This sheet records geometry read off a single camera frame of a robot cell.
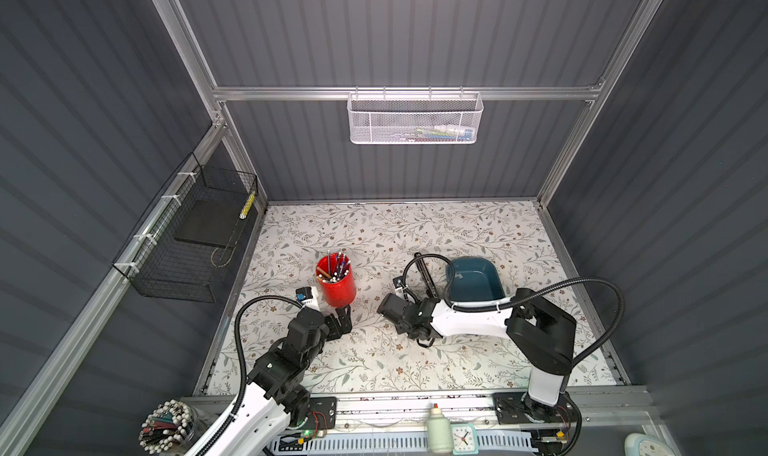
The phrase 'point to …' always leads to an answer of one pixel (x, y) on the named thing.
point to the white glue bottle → (439, 432)
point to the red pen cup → (337, 279)
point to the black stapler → (429, 285)
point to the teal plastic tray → (476, 279)
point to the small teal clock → (464, 441)
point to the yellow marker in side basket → (248, 205)
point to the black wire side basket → (176, 250)
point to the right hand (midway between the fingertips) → (406, 314)
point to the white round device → (641, 444)
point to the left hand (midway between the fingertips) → (337, 311)
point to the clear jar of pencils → (171, 427)
